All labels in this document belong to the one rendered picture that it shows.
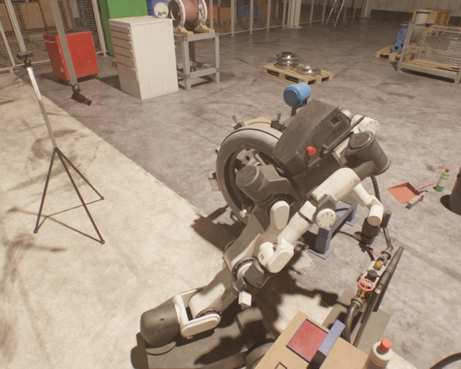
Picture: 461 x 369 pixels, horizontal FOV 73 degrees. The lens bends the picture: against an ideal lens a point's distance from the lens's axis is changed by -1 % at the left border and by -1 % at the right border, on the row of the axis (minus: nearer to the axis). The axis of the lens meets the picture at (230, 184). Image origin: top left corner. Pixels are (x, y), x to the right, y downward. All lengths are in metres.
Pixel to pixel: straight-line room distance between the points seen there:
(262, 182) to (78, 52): 5.86
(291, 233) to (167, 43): 4.77
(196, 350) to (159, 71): 4.63
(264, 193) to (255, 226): 0.23
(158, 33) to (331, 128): 4.54
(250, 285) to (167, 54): 4.80
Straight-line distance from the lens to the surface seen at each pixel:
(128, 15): 8.90
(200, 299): 1.71
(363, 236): 1.83
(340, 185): 1.20
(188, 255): 2.41
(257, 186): 1.25
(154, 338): 1.72
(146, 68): 5.51
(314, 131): 1.26
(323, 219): 1.20
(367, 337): 2.14
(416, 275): 2.60
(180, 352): 1.78
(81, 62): 6.85
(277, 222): 1.38
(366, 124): 1.42
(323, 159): 1.29
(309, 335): 1.49
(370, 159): 1.22
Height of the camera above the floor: 1.73
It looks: 34 degrees down
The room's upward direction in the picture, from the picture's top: straight up
